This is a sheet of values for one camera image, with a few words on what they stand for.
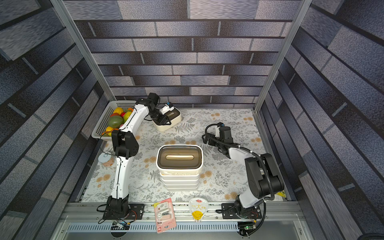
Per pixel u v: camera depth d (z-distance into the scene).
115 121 1.00
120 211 0.66
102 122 1.02
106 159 0.87
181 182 0.69
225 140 0.73
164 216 0.71
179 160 0.61
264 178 0.41
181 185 0.76
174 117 0.98
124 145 0.63
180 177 0.63
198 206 0.67
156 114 0.85
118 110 1.11
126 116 1.05
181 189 0.79
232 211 0.73
